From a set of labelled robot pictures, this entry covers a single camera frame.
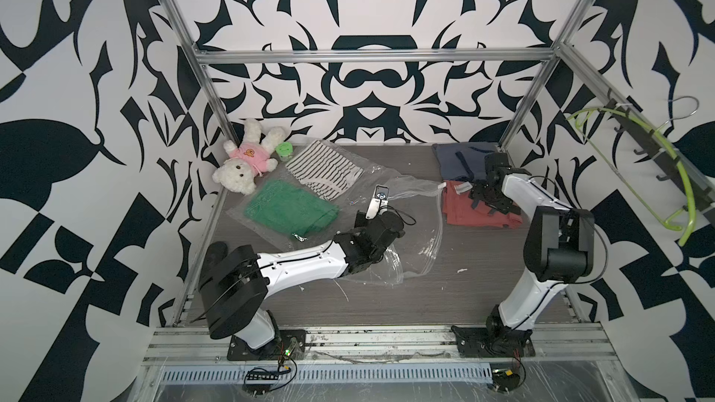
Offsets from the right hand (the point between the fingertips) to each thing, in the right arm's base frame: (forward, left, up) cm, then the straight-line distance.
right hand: (487, 195), depth 96 cm
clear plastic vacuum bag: (-18, +25, -7) cm, 32 cm away
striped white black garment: (+16, +58, -6) cm, 60 cm away
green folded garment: (-3, +68, -2) cm, 69 cm away
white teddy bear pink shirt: (+15, +85, +2) cm, 86 cm away
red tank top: (-2, +9, -6) cm, 11 cm away
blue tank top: (+20, +2, -5) cm, 21 cm away
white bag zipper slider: (-3, +18, +10) cm, 21 cm away
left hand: (-10, +39, +12) cm, 42 cm away
